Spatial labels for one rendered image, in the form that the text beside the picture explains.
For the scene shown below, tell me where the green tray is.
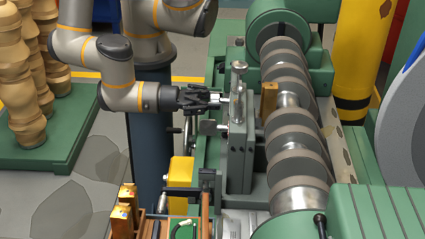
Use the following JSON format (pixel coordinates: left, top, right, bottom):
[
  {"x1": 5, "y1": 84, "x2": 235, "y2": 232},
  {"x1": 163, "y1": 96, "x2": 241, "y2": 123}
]
[{"x1": 166, "y1": 216, "x2": 202, "y2": 239}]

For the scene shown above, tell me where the blue wheel guard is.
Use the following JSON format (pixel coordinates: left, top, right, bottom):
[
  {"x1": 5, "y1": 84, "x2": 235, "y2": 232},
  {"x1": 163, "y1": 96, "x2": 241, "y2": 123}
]
[{"x1": 401, "y1": 38, "x2": 425, "y2": 74}]

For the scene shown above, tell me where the grey clamp bracket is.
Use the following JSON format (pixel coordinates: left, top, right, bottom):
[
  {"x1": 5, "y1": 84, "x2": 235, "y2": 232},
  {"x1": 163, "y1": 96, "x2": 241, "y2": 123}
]
[{"x1": 198, "y1": 167, "x2": 223, "y2": 215}]

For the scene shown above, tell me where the grey grinding wheel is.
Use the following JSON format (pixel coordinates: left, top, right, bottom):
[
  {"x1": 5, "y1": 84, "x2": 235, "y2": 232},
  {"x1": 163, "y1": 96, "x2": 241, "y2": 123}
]
[{"x1": 374, "y1": 55, "x2": 425, "y2": 188}]

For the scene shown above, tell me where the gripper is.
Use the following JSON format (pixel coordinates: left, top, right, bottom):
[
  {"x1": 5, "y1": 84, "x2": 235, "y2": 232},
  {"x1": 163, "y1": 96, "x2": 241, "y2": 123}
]
[{"x1": 158, "y1": 83, "x2": 223, "y2": 117}]

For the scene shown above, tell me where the green grinder body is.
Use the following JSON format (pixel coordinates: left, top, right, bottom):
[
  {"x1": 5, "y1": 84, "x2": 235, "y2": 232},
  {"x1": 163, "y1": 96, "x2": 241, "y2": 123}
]
[{"x1": 186, "y1": 0, "x2": 425, "y2": 239}]

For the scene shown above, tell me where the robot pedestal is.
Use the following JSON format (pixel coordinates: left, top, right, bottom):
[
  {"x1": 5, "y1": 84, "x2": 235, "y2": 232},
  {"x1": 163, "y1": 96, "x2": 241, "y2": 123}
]
[{"x1": 125, "y1": 63, "x2": 176, "y2": 214}]

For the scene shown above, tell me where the black ball lever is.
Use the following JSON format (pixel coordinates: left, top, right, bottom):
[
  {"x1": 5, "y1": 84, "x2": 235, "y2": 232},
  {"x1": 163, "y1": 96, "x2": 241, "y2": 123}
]
[{"x1": 312, "y1": 212, "x2": 328, "y2": 239}]

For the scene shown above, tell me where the grey steady rest body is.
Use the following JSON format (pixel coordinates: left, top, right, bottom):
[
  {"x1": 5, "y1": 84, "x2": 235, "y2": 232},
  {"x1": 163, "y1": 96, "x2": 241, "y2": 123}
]
[{"x1": 220, "y1": 87, "x2": 271, "y2": 211}]

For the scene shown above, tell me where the copper rod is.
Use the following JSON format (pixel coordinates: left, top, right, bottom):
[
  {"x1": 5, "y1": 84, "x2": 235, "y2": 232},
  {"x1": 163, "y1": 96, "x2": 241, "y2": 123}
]
[{"x1": 201, "y1": 191, "x2": 211, "y2": 239}]

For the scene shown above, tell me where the grey crankshaft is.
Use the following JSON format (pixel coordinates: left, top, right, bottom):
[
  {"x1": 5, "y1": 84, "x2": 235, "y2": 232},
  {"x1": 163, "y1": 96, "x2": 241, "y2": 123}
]
[{"x1": 258, "y1": 35, "x2": 337, "y2": 217}]

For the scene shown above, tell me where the black cable with white tip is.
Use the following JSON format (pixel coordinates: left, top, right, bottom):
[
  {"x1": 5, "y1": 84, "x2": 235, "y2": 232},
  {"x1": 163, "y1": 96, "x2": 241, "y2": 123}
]
[{"x1": 169, "y1": 218, "x2": 194, "y2": 239}]

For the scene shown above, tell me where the black clamp lever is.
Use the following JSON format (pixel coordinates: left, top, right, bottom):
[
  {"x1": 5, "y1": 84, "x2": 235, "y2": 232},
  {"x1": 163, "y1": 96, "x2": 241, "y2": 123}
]
[{"x1": 155, "y1": 186, "x2": 204, "y2": 215}]

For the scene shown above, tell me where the green pallet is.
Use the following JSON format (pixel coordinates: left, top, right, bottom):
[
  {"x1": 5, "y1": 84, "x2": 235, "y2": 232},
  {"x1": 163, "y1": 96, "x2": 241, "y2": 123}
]
[{"x1": 0, "y1": 82, "x2": 101, "y2": 176}]

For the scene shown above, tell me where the beige way cover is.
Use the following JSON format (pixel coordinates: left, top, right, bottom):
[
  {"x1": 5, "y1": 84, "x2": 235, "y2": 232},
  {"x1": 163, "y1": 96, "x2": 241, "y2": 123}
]
[{"x1": 316, "y1": 96, "x2": 360, "y2": 186}]

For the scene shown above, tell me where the silver handwheel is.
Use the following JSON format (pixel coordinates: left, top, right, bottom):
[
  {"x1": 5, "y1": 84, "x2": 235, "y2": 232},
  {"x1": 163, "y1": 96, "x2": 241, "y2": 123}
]
[{"x1": 165, "y1": 115, "x2": 195, "y2": 157}]

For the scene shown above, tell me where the yellow pillar with black band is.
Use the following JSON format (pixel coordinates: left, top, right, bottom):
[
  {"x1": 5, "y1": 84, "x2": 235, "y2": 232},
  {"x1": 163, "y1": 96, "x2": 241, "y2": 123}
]
[{"x1": 331, "y1": 0, "x2": 399, "y2": 127}]

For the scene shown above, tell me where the grey square knob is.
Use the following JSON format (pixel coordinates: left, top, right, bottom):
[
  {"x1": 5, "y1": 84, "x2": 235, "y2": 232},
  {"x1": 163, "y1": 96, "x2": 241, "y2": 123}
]
[{"x1": 198, "y1": 118, "x2": 230, "y2": 137}]

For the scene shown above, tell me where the yellow box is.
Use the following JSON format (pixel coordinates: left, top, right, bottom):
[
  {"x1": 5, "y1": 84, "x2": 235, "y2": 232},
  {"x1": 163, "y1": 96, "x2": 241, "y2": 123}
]
[{"x1": 166, "y1": 155, "x2": 196, "y2": 216}]

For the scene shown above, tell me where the silver round top knob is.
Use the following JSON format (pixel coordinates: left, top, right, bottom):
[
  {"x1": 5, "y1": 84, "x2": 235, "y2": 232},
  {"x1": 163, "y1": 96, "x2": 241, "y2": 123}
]
[{"x1": 231, "y1": 59, "x2": 250, "y2": 124}]

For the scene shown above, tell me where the blue cabinet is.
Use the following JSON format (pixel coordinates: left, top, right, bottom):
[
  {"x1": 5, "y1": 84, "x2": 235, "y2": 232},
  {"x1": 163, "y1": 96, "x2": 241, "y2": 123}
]
[{"x1": 92, "y1": 0, "x2": 122, "y2": 34}]

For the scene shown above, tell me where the tan crankshaft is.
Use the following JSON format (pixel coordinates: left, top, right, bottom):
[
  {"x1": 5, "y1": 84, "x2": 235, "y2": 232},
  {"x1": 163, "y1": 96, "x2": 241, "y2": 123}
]
[
  {"x1": 9, "y1": 0, "x2": 56, "y2": 120},
  {"x1": 31, "y1": 0, "x2": 73, "y2": 99},
  {"x1": 0, "y1": 0, "x2": 49, "y2": 150}
]

